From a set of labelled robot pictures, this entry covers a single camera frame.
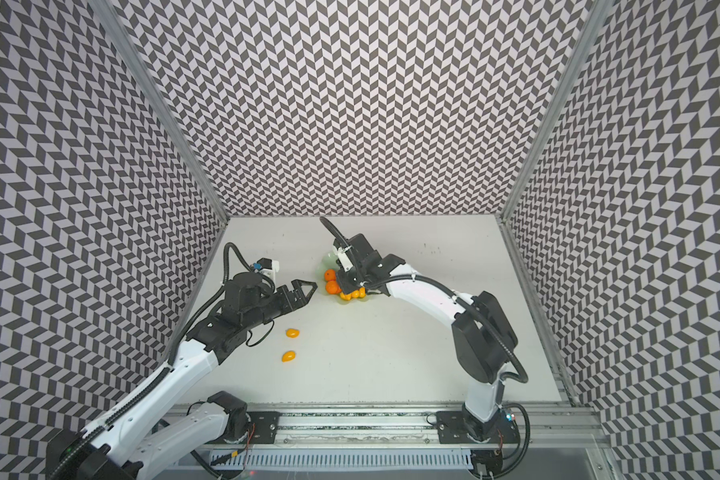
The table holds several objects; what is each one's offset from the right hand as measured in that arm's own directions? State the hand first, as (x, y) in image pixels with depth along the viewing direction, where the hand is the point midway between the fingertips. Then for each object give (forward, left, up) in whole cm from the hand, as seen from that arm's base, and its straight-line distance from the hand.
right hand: (344, 282), depth 85 cm
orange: (+8, +6, -8) cm, 12 cm away
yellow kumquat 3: (-11, +16, -11) cm, 22 cm away
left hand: (-6, +9, +5) cm, 12 cm away
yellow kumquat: (0, 0, -9) cm, 9 cm away
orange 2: (+3, +5, -8) cm, 9 cm away
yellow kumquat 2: (-6, -5, +5) cm, 9 cm away
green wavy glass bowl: (+14, +6, -9) cm, 18 cm away
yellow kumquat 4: (-17, +15, -11) cm, 26 cm away
